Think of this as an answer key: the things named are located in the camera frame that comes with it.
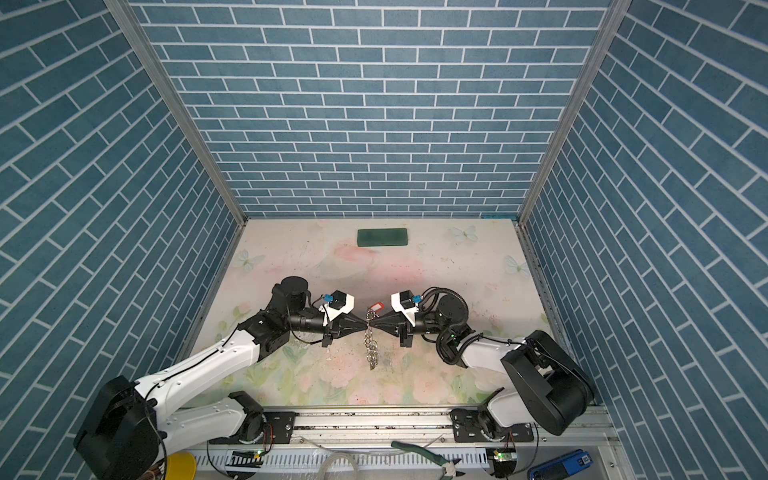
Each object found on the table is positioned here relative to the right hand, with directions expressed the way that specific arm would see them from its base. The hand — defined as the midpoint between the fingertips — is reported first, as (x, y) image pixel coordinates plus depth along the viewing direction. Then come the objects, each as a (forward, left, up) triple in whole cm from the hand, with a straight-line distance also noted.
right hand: (370, 323), depth 71 cm
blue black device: (-23, -46, -19) cm, 55 cm away
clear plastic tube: (-26, +8, -20) cm, 34 cm away
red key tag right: (+6, -1, -4) cm, 7 cm away
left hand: (0, +2, -1) cm, 2 cm away
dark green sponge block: (+45, +5, -19) cm, 50 cm away
